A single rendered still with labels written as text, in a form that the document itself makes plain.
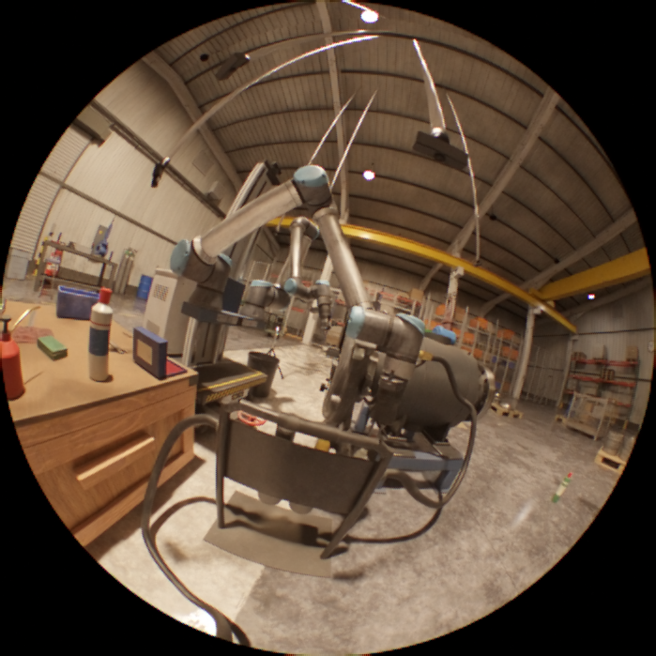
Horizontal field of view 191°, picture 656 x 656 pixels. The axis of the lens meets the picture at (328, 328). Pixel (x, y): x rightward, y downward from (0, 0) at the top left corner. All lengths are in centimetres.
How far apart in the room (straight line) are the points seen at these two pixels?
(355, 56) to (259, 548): 862
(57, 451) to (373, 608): 88
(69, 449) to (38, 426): 10
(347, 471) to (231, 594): 55
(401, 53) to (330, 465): 800
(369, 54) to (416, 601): 864
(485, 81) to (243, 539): 881
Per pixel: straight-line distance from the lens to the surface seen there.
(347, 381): 86
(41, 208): 838
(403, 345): 52
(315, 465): 47
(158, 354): 64
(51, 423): 54
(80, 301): 122
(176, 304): 129
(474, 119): 821
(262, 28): 889
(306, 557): 83
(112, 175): 882
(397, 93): 793
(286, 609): 76
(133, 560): 82
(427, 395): 110
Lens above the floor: 75
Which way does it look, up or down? 1 degrees up
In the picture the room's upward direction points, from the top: 16 degrees clockwise
